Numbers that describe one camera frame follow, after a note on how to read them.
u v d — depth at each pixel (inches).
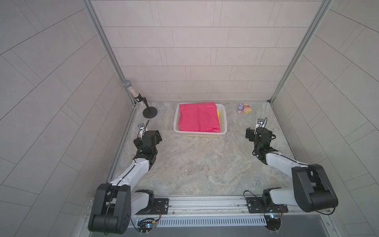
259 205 27.8
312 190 16.5
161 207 27.8
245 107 44.0
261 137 26.3
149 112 42.7
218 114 40.9
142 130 28.4
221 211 27.8
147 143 25.4
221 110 39.9
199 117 37.0
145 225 25.6
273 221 26.8
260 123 29.1
